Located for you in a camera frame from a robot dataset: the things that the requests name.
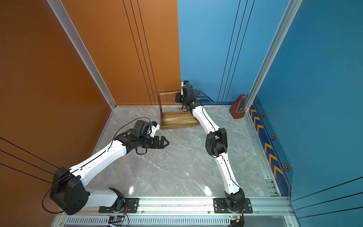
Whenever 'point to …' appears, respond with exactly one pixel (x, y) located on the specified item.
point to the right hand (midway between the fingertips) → (177, 94)
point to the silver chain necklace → (162, 161)
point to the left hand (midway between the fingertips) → (164, 141)
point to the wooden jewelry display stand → (170, 119)
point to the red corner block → (238, 108)
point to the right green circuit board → (235, 218)
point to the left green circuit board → (112, 219)
